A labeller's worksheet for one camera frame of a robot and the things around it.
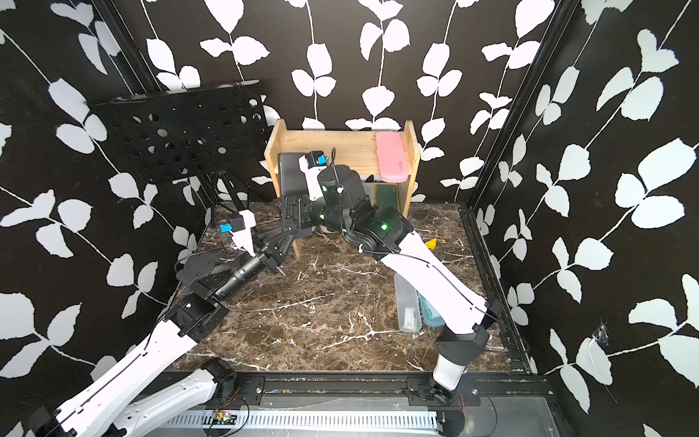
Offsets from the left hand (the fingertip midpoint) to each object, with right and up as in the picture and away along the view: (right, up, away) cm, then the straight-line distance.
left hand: (293, 229), depth 60 cm
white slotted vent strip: (+3, -50, +10) cm, 52 cm away
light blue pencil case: (+39, -29, +28) cm, 56 cm away
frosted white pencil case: (+32, -26, +30) cm, 51 cm away
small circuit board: (-21, -50, +10) cm, 55 cm away
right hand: (-1, +7, -2) cm, 7 cm away
